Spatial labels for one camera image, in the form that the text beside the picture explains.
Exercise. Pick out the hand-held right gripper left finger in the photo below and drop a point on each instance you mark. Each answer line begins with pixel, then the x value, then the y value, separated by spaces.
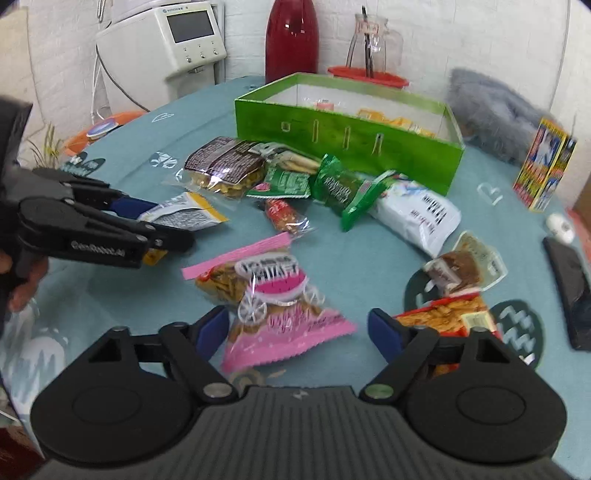
pixel 214 334

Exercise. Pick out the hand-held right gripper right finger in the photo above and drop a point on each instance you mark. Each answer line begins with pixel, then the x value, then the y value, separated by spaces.
pixel 383 337

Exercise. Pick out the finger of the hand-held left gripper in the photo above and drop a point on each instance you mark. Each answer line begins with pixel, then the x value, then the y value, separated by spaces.
pixel 166 240
pixel 131 207

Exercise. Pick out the yellow and white snack packet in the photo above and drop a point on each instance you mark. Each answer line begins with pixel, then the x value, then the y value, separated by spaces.
pixel 189 214

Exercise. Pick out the orange red snack packet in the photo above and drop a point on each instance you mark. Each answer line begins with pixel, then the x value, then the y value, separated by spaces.
pixel 443 318

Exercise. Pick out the pink snack packet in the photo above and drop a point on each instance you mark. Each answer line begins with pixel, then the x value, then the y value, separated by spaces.
pixel 277 304

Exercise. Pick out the dark brown cookie packet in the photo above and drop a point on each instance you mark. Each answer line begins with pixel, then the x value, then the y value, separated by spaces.
pixel 221 166

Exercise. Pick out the clear packet of brown snack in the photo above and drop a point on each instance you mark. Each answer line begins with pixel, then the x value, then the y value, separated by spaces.
pixel 461 267

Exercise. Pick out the red sausage snack packet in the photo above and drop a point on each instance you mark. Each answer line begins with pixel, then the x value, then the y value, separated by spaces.
pixel 284 214

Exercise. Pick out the small green packet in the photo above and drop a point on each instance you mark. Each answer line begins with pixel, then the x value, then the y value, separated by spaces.
pixel 281 183

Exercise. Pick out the green and white snack packet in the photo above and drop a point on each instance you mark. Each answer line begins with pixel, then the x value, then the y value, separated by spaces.
pixel 369 198

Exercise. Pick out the clear breadstick packet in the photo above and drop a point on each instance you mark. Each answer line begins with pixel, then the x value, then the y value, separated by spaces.
pixel 291 159

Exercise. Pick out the dark green snack packet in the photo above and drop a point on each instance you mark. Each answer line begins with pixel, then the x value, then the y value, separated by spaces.
pixel 337 184

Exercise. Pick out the green cardboard box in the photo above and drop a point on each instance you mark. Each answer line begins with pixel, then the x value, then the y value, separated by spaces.
pixel 346 138

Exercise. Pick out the large yellow snack packet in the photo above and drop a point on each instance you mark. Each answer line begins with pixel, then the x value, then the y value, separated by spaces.
pixel 413 128

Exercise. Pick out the orange packet with barcode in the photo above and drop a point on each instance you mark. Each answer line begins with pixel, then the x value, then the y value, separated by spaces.
pixel 371 114

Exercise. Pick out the person's left hand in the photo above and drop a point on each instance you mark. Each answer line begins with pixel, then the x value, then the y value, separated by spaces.
pixel 27 288

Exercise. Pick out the teal tablecloth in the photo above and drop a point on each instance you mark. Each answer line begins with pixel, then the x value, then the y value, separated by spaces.
pixel 360 270

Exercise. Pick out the green potted plant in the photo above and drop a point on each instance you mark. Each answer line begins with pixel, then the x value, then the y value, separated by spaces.
pixel 46 147

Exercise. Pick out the stack of bowls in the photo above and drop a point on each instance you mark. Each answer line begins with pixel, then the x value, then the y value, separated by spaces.
pixel 101 130

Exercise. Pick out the orange plastic basin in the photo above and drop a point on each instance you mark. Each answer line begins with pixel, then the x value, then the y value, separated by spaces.
pixel 124 120

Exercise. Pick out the white dispenser with screen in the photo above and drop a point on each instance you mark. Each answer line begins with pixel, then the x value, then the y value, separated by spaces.
pixel 147 50

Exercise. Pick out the black phone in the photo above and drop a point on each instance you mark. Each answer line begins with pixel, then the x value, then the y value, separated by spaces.
pixel 570 286

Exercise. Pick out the white round device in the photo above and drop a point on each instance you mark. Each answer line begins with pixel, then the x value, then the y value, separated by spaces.
pixel 559 228

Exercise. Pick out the red thermos jug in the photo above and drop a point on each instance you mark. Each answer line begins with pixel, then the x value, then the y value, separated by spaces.
pixel 291 41

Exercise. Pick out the colourful printed carton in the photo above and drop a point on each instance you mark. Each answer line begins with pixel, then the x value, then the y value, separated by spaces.
pixel 547 161

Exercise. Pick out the grey fluffy cloth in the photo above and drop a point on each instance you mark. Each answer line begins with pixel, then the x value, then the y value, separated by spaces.
pixel 494 115

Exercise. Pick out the red plastic basket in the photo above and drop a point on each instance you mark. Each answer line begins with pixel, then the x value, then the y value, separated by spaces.
pixel 392 81

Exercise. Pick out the black chopsticks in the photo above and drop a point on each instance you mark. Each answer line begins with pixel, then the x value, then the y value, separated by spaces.
pixel 368 46

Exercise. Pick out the glass pitcher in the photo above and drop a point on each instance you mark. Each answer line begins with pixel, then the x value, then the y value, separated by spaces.
pixel 385 46

